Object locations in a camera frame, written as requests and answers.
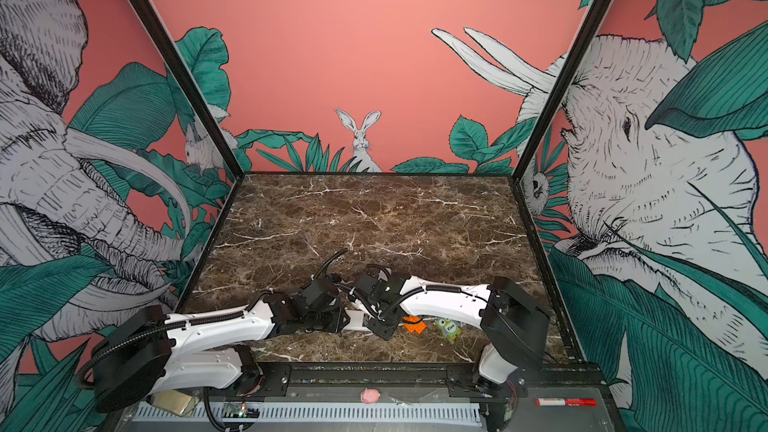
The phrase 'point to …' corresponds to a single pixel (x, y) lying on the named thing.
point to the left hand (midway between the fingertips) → (349, 320)
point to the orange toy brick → (413, 327)
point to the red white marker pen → (566, 402)
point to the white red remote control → (356, 321)
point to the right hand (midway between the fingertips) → (379, 324)
